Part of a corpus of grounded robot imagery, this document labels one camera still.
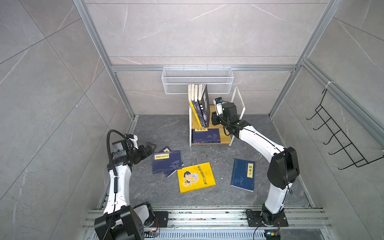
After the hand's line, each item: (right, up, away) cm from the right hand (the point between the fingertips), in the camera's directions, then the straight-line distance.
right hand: (212, 111), depth 89 cm
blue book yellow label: (+18, -39, -1) cm, 43 cm away
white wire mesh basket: (+6, +23, +11) cm, 26 cm away
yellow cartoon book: (-10, -39, -3) cm, 41 cm away
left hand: (-36, -20, -8) cm, 42 cm away
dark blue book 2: (-30, -24, +10) cm, 40 cm away
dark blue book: (-30, -31, +4) cm, 44 cm away
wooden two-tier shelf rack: (+10, -17, +12) cm, 23 cm away
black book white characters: (-6, +4, -11) cm, 13 cm away
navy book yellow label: (-3, -16, +12) cm, 20 cm away
